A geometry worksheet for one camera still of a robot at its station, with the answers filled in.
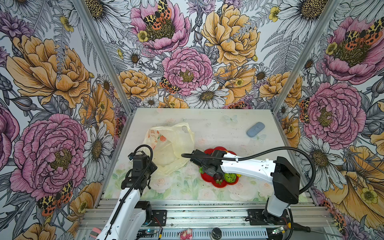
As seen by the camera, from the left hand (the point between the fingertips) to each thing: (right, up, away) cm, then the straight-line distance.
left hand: (151, 168), depth 85 cm
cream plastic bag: (+7, +12, +15) cm, 20 cm away
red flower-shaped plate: (+33, -6, -1) cm, 33 cm away
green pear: (+43, -4, -4) cm, 44 cm away
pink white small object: (+21, -24, -17) cm, 36 cm away
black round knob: (+33, -20, -23) cm, 45 cm away
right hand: (+35, +2, -2) cm, 35 cm away
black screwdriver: (+76, -23, -15) cm, 81 cm away
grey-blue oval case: (+67, +21, +22) cm, 74 cm away
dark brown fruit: (+38, -5, +1) cm, 38 cm away
